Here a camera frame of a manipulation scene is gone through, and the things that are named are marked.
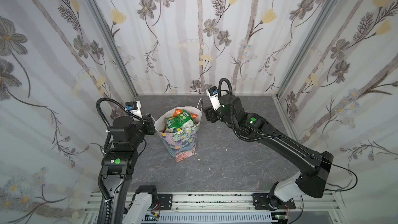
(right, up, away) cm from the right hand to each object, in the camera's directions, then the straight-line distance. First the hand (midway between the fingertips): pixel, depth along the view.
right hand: (207, 100), depth 67 cm
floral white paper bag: (-13, -22, +10) cm, 27 cm away
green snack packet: (-12, -10, +11) cm, 19 cm away
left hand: (-26, -5, -3) cm, 26 cm away
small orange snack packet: (-15, -5, +14) cm, 21 cm away
